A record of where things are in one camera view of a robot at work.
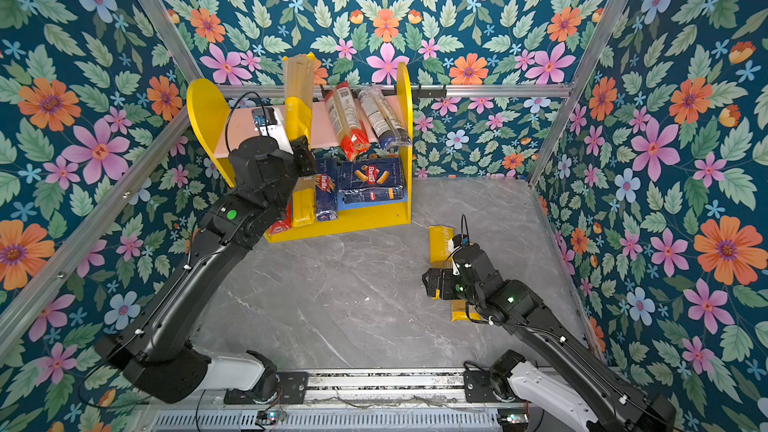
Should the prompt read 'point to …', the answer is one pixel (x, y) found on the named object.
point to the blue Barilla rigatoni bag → (371, 180)
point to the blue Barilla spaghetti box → (326, 197)
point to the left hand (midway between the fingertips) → (302, 126)
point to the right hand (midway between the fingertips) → (436, 276)
